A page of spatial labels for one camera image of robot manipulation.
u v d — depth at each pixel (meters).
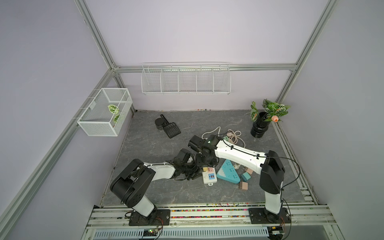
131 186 0.44
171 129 1.05
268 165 0.53
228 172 0.86
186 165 0.77
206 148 0.58
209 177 0.84
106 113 0.82
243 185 0.81
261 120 0.96
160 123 1.08
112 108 0.79
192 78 1.02
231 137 1.04
